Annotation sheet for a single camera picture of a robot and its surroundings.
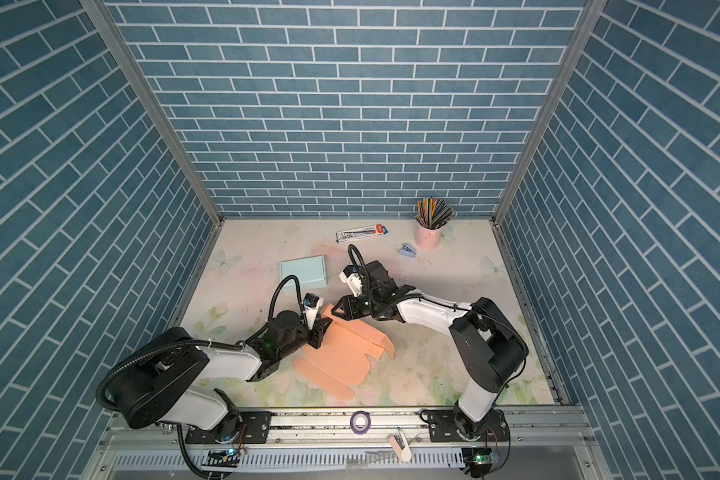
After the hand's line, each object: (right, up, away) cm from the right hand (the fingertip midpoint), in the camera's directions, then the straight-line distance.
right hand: (333, 309), depth 85 cm
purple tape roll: (+8, -27, -9) cm, 30 cm away
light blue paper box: (-10, +9, +15) cm, 20 cm away
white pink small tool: (+18, -29, -15) cm, 37 cm away
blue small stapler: (+24, +17, +26) cm, 39 cm away
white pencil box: (+7, +23, +31) cm, 39 cm away
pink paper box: (+1, -16, 0) cm, 16 cm away
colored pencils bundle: (+34, +30, +23) cm, 50 cm away
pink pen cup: (+31, +20, +22) cm, 43 cm away
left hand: (-1, -4, +4) cm, 6 cm away
